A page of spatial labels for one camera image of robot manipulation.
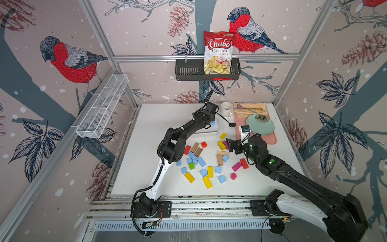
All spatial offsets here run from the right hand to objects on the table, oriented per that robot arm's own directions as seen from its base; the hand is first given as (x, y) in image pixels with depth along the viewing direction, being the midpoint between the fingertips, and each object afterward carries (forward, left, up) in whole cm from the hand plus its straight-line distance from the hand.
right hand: (233, 136), depth 81 cm
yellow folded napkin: (+33, -15, -17) cm, 40 cm away
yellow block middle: (-13, +12, -17) cm, 24 cm away
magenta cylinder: (-16, -1, -15) cm, 22 cm away
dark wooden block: (-1, +20, -16) cm, 26 cm away
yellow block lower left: (-17, +24, -17) cm, 34 cm away
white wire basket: (-2, +70, +14) cm, 71 cm away
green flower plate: (+23, -25, -17) cm, 38 cm away
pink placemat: (+25, -10, -17) cm, 32 cm away
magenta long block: (-10, -4, -18) cm, 21 cm away
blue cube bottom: (-17, +5, -18) cm, 25 cm away
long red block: (0, +27, -17) cm, 32 cm away
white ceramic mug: (+32, 0, -10) cm, 33 cm away
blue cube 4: (-12, +7, -18) cm, 23 cm away
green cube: (-10, +23, -17) cm, 31 cm away
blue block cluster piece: (-3, +24, -17) cm, 30 cm away
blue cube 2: (-13, +28, -18) cm, 35 cm away
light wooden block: (+2, +22, -16) cm, 27 cm away
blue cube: (-5, +3, -16) cm, 17 cm away
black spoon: (+22, -4, -17) cm, 28 cm away
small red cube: (+4, +16, -16) cm, 23 cm away
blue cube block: (+22, +10, -16) cm, 29 cm away
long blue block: (-9, +30, -16) cm, 36 cm away
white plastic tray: (+17, +9, -17) cm, 26 cm away
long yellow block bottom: (-19, +14, -18) cm, 30 cm away
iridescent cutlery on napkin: (+40, -12, -17) cm, 45 cm away
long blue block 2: (-7, +18, -18) cm, 26 cm away
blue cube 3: (-14, +16, -17) cm, 27 cm away
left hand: (+25, +11, -8) cm, 29 cm away
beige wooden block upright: (-7, +6, -17) cm, 19 cm away
